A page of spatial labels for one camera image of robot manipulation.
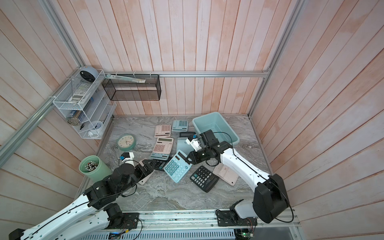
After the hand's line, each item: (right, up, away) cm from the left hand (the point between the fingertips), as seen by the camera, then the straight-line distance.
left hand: (151, 167), depth 74 cm
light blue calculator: (+13, -1, +4) cm, 14 cm away
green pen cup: (-30, -1, +1) cm, 30 cm away
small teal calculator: (+12, +22, +38) cm, 45 cm away
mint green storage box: (+39, +24, +36) cm, 58 cm away
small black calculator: (+2, -2, +14) cm, 14 cm away
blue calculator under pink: (+3, +2, +19) cm, 19 cm away
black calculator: (+28, -10, +12) cm, 32 cm away
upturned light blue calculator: (+14, +7, +29) cm, 33 cm away
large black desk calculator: (+17, +15, +33) cm, 40 cm away
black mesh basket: (-31, +47, +30) cm, 64 cm away
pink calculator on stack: (+2, +8, +24) cm, 26 cm away
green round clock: (-24, +10, +27) cm, 38 cm away
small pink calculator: (0, +18, +35) cm, 40 cm away
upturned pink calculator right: (+42, -8, +14) cm, 44 cm away
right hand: (+18, +3, +5) cm, 19 cm away
